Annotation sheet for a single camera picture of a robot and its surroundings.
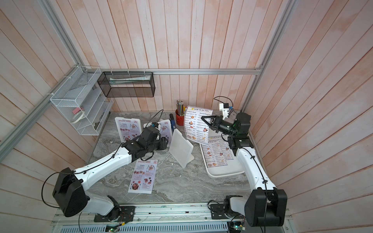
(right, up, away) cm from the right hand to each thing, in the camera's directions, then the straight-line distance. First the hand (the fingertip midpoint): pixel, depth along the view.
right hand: (201, 118), depth 70 cm
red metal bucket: (-11, +1, +35) cm, 36 cm away
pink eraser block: (-71, +5, +12) cm, 72 cm away
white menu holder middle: (-20, -7, +20) cm, 29 cm away
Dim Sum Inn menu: (-3, -5, +2) cm, 6 cm away
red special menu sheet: (-33, -35, +16) cm, 51 cm away
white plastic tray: (+24, -31, +22) cm, 45 cm away
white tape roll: (-70, +2, +12) cm, 71 cm away
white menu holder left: (-45, -6, +23) cm, 50 cm away
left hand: (-19, -14, +12) cm, 27 cm away
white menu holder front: (-10, -16, +8) cm, 21 cm away
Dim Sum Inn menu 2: (+14, -22, +26) cm, 36 cm away
